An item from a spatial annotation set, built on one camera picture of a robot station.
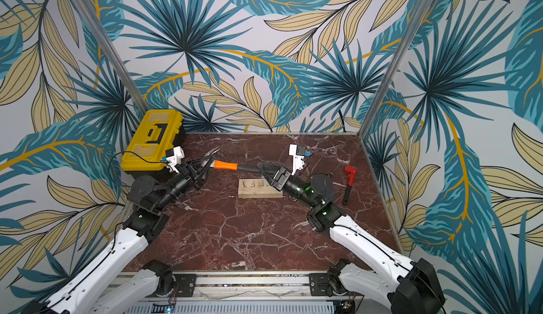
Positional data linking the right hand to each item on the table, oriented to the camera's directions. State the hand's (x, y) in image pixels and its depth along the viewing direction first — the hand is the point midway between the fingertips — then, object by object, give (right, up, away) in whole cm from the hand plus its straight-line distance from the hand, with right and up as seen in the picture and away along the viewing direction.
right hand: (258, 166), depth 62 cm
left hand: (-13, +1, +1) cm, 13 cm away
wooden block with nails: (-3, -12, +33) cm, 35 cm away
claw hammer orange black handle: (-11, 0, +2) cm, 11 cm away
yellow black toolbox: (-50, +13, +36) cm, 63 cm away
